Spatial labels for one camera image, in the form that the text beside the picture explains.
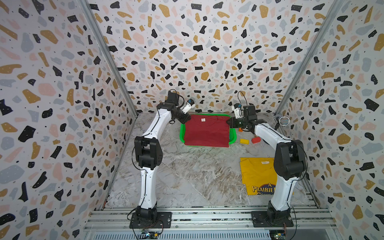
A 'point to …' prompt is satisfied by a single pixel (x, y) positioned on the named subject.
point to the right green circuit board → (277, 234)
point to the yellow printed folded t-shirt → (259, 174)
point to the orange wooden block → (240, 130)
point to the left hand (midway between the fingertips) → (190, 116)
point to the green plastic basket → (232, 132)
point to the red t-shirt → (207, 130)
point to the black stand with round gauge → (283, 121)
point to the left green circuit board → (151, 235)
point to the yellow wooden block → (244, 141)
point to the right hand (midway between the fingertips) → (228, 120)
